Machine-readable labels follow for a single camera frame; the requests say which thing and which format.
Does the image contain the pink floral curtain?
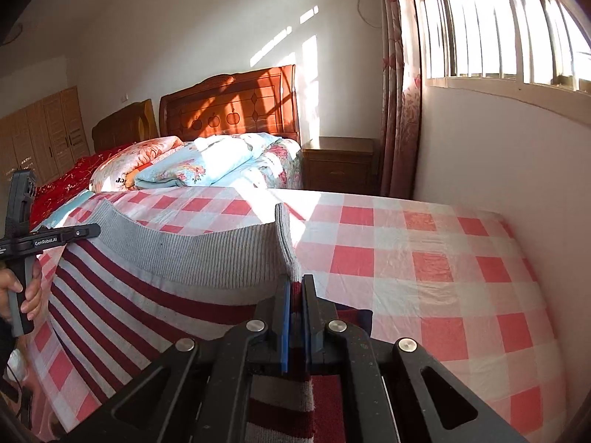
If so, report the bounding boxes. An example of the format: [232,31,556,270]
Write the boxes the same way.
[376,0,424,200]

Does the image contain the striped knit sweater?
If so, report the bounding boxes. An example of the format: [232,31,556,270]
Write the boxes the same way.
[39,200,375,443]

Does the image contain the light blue floral quilt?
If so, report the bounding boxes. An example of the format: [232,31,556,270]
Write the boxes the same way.
[134,132,304,191]

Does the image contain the light wooden wardrobe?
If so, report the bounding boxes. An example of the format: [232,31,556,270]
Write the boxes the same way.
[0,85,91,186]

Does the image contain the orange wooden headboard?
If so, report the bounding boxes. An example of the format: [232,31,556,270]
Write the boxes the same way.
[159,65,302,149]

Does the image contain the person's left hand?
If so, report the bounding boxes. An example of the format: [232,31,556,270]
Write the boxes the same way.
[0,263,43,322]

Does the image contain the dark brown wooden headboard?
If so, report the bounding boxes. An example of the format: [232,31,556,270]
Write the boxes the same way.
[92,99,160,154]

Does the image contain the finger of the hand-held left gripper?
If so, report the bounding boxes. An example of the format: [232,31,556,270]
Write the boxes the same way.
[62,223,102,246]

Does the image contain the red checkered bed sheet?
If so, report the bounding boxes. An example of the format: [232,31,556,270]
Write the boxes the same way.
[9,185,570,443]

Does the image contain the red floral blanket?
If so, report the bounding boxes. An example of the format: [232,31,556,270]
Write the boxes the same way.
[29,143,136,230]

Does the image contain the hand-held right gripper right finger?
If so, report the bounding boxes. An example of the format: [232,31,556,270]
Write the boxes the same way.
[301,274,527,443]

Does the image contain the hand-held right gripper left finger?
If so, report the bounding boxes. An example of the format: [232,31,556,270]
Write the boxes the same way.
[60,277,292,443]

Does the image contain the light blue bed sheet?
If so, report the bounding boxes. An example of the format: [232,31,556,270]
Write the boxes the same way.
[45,189,99,228]

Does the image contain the floral pink pillow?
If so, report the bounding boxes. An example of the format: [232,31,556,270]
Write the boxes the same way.
[89,135,185,193]

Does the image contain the barred window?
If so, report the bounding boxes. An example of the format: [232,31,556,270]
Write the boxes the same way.
[406,0,591,99]

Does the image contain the wooden nightstand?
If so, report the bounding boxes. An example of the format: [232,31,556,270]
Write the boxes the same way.
[302,137,376,195]

